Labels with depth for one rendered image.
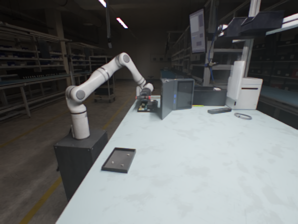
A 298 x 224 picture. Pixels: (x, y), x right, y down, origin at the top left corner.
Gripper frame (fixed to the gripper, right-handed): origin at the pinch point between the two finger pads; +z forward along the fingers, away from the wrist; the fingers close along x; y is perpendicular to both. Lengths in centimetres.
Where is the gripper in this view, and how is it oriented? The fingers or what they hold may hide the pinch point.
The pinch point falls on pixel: (140, 97)
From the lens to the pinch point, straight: 92.2
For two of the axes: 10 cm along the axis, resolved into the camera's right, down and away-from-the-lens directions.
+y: 10.0, 0.1, -0.4
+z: -0.4, 3.2, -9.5
